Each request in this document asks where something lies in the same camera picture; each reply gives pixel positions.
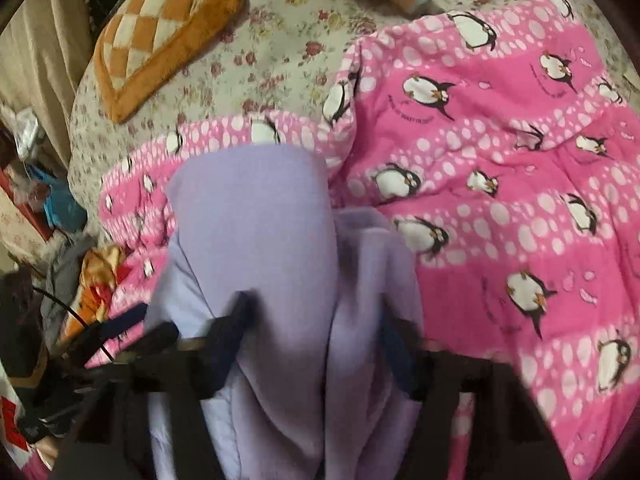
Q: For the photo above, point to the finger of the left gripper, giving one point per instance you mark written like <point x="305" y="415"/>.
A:
<point x="144" y="356"/>
<point x="93" y="338"/>

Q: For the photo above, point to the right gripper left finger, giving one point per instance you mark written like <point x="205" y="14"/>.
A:
<point x="198" y="374"/>

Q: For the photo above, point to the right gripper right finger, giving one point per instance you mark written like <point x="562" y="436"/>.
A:
<point x="422" y="376"/>

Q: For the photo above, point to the lilac quilted fleece jacket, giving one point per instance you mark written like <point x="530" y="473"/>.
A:
<point x="310" y="395"/>

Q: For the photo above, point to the grey striped garment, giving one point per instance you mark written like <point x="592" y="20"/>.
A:
<point x="62" y="281"/>

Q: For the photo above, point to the orange yellow cartoon blanket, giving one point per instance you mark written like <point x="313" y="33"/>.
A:
<point x="101" y="272"/>

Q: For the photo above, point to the red wooden bedside stand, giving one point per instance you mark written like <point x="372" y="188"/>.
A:
<point x="36" y="219"/>

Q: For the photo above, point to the blue plastic bag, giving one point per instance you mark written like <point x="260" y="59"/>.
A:
<point x="60" y="207"/>

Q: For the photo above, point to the white plastic bag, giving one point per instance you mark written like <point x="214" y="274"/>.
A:
<point x="28" y="134"/>

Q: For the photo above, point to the pink penguin print quilt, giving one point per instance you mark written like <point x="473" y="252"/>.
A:
<point x="501" y="151"/>

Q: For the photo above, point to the beige curtain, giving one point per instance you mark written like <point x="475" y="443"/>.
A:
<point x="45" y="49"/>

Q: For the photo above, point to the floral bed sheet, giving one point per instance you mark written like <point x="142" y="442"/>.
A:
<point x="280" y="53"/>

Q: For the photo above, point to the orange checkered cushion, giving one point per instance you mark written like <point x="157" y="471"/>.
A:
<point x="147" y="41"/>

